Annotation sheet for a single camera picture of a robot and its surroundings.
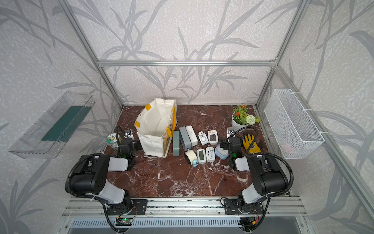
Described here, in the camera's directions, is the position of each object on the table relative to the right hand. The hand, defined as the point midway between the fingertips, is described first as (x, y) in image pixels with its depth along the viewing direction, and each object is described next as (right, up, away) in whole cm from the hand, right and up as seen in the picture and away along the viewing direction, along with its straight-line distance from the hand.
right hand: (230, 135), depth 95 cm
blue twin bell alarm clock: (-26, -13, -9) cm, 30 cm away
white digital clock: (-25, 0, -1) cm, 25 cm away
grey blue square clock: (-30, -2, -4) cm, 30 cm away
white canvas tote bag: (-53, +5, +11) cm, 54 cm away
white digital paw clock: (-11, -2, +2) cm, 12 cm away
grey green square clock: (-35, -4, -6) cm, 36 cm away
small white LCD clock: (-14, -11, -4) cm, 18 cm away
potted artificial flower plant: (+6, +11, -1) cm, 12 cm away
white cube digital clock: (-20, -11, -4) cm, 23 cm away
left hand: (-63, -1, 0) cm, 63 cm away
